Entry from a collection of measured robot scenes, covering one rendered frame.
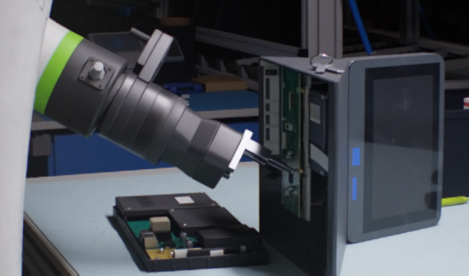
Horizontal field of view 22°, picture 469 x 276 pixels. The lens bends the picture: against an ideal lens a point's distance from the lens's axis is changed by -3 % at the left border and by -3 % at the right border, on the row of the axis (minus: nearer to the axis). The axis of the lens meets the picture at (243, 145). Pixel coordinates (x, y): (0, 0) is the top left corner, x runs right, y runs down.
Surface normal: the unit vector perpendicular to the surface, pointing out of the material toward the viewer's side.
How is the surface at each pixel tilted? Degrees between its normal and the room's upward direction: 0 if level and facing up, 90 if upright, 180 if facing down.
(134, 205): 0
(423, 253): 0
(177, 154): 142
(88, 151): 90
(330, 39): 90
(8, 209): 80
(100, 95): 83
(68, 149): 90
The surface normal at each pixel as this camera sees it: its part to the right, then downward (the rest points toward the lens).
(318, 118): -0.96, 0.05
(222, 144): 0.24, -0.36
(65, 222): 0.00, -0.98
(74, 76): 0.09, -0.07
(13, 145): 0.91, -0.06
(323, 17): 0.36, 0.16
